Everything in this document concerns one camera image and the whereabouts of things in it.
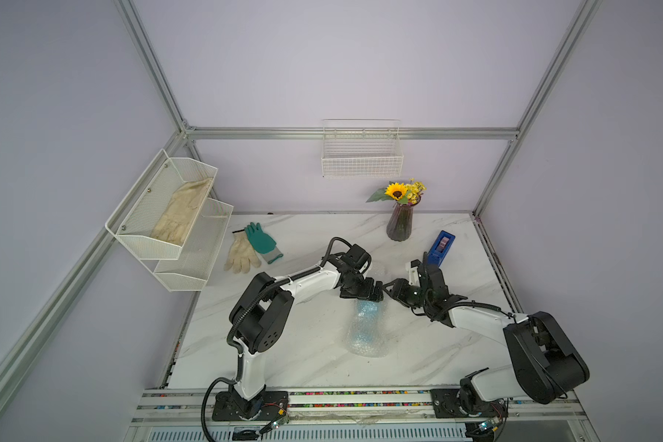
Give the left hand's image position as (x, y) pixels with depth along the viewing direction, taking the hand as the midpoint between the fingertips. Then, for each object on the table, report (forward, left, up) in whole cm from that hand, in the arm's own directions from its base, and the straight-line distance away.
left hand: (369, 299), depth 89 cm
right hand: (+3, -6, 0) cm, 6 cm away
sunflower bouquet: (+30, -14, +19) cm, 38 cm away
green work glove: (+28, +42, -5) cm, 50 cm away
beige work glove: (+22, +49, -5) cm, 54 cm away
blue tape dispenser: (+21, -29, 0) cm, 36 cm away
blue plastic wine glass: (-12, +2, +1) cm, 12 cm away
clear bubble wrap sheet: (-16, -4, -3) cm, 17 cm away
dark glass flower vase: (+31, -14, +4) cm, 34 cm away
